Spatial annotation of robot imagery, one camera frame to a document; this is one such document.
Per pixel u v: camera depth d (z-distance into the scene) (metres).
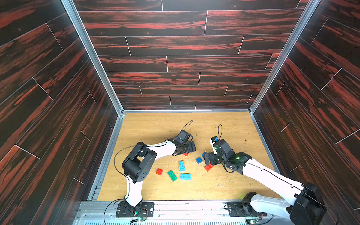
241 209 0.66
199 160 0.90
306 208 0.38
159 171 0.86
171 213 0.72
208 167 0.87
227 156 0.61
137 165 0.50
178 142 0.75
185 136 0.75
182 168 0.87
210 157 0.72
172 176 0.84
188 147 0.84
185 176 0.84
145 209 0.71
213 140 0.75
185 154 0.94
